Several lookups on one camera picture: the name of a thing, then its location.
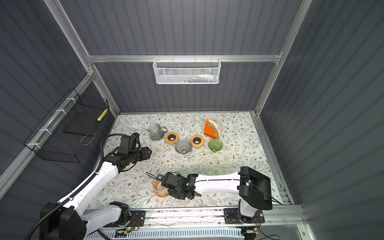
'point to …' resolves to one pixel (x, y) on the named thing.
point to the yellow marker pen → (102, 115)
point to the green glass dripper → (215, 145)
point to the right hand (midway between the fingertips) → (174, 185)
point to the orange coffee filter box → (211, 129)
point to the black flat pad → (85, 123)
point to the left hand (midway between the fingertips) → (148, 152)
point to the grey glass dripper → (183, 146)
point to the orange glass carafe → (160, 191)
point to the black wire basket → (49, 139)
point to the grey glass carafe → (156, 132)
